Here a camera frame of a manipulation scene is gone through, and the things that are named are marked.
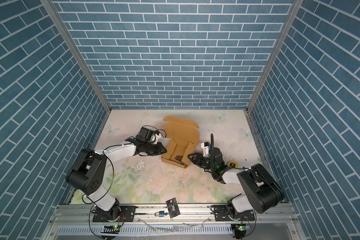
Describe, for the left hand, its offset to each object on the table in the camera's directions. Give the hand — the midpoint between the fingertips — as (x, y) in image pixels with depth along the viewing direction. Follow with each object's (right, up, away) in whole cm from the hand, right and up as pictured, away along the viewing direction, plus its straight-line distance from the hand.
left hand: (166, 151), depth 90 cm
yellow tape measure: (+39, -7, -2) cm, 39 cm away
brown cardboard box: (+11, +10, +3) cm, 15 cm away
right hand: (+13, -2, -4) cm, 14 cm away
